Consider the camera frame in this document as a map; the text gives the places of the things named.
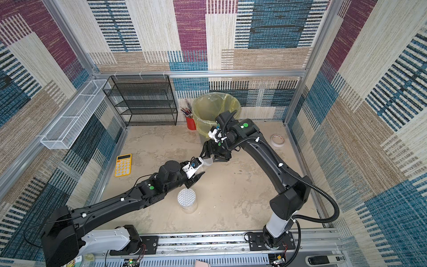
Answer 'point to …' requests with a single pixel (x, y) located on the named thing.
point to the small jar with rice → (208, 162)
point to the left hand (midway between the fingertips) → (200, 166)
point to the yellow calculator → (123, 165)
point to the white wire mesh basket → (63, 134)
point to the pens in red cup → (187, 112)
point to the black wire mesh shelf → (143, 100)
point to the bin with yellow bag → (207, 107)
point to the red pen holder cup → (190, 123)
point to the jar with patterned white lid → (187, 199)
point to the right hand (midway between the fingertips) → (209, 161)
